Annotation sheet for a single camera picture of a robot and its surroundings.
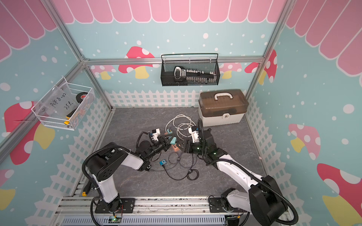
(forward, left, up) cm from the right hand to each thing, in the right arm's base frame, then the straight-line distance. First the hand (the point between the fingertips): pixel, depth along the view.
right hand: (179, 145), depth 78 cm
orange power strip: (+6, +3, -15) cm, 17 cm away
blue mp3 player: (-3, +11, -16) cm, 20 cm away
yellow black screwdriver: (-18, +53, -16) cm, 58 cm away
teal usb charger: (+3, +3, -1) cm, 5 cm away
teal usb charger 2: (+16, +8, -10) cm, 21 cm away
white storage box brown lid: (+27, -29, +2) cm, 39 cm away
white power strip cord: (+28, -2, -16) cm, 32 cm away
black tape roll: (+22, +56, +17) cm, 62 cm away
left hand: (+6, +2, -2) cm, 6 cm away
